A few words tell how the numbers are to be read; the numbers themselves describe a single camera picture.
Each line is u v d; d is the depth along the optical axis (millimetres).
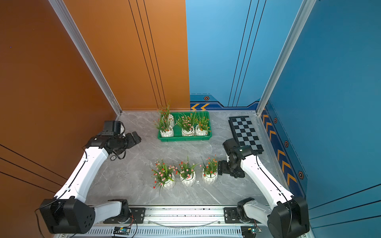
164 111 1020
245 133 1023
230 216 725
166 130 987
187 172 730
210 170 749
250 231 707
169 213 756
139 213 740
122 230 716
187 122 934
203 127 940
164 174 730
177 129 1018
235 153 557
